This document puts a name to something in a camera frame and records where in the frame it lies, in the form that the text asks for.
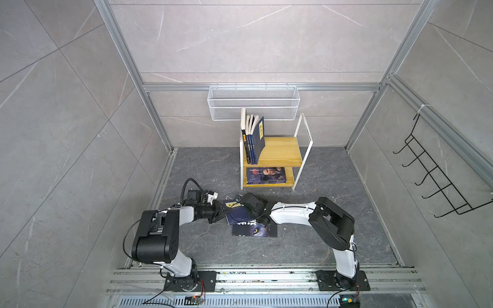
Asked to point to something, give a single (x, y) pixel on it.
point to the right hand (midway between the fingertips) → (257, 201)
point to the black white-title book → (253, 229)
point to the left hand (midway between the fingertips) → (233, 209)
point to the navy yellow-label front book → (237, 212)
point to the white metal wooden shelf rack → (276, 166)
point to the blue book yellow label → (259, 140)
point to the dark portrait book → (266, 180)
